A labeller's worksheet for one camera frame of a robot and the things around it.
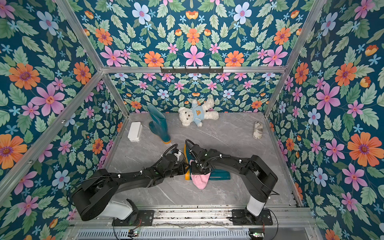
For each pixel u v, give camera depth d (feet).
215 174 2.85
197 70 2.99
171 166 2.29
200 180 2.67
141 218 2.40
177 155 2.63
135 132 3.35
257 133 3.43
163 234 2.30
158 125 2.86
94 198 1.41
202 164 2.07
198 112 3.61
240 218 2.41
